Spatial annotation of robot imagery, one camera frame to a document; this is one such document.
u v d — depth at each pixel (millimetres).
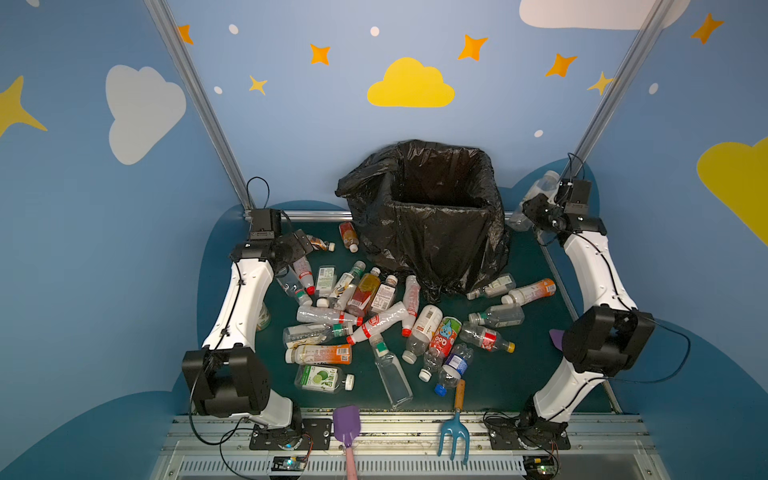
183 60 754
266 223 616
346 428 758
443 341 847
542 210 768
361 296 955
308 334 864
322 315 904
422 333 861
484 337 868
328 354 826
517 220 840
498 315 913
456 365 803
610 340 478
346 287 1032
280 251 675
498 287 982
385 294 977
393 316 882
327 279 1011
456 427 746
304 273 1013
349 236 1113
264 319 909
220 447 675
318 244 1111
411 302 933
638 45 749
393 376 814
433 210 735
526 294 957
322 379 800
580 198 642
